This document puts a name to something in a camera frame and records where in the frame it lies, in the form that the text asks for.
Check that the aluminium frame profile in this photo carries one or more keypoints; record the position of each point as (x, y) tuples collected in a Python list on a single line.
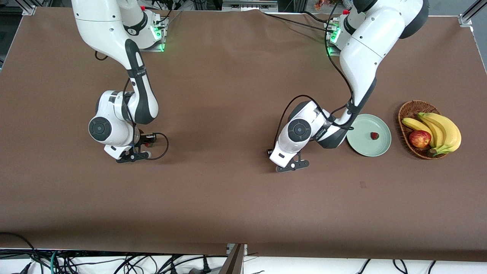
[(28, 7), (465, 19)]

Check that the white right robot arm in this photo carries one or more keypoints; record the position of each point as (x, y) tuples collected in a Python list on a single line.
[(95, 23)]

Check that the brown camera stand post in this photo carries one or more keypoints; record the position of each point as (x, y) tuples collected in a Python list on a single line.
[(234, 264)]

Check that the orange colourful background clutter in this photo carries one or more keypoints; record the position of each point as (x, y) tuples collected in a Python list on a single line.
[(323, 4)]

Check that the mint green round plate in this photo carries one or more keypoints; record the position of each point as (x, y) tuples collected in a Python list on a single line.
[(374, 146)]

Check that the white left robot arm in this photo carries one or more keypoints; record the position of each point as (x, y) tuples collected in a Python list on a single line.
[(365, 49)]

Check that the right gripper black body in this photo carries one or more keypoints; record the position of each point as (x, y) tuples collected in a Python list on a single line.
[(142, 138)]

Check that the brown table cover sheet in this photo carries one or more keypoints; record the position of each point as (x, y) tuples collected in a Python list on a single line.
[(228, 209)]

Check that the grey network switch box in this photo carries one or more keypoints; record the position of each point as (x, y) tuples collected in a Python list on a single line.
[(247, 5)]

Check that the red yellow apple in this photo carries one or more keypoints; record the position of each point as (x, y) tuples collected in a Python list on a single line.
[(419, 139)]

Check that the yellow banana bunch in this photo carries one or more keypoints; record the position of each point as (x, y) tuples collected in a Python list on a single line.
[(449, 133)]

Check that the brown wicker basket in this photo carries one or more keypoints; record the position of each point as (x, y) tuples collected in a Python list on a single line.
[(409, 110)]

